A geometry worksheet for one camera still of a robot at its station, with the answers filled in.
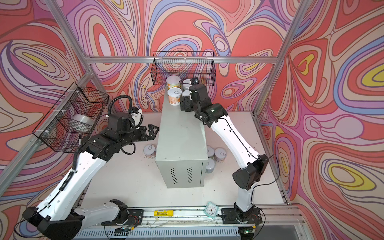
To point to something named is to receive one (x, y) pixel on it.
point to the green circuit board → (120, 231)
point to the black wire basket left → (58, 129)
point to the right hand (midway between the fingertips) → (191, 102)
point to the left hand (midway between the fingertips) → (152, 127)
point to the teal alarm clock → (211, 210)
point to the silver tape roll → (82, 120)
